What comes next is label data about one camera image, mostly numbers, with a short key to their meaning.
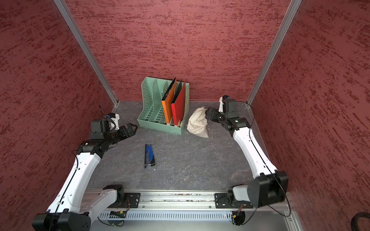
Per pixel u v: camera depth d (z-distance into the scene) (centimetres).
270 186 39
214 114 70
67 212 37
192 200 76
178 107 82
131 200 74
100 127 55
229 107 58
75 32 80
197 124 93
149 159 87
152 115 113
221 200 73
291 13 73
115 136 63
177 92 85
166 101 82
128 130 68
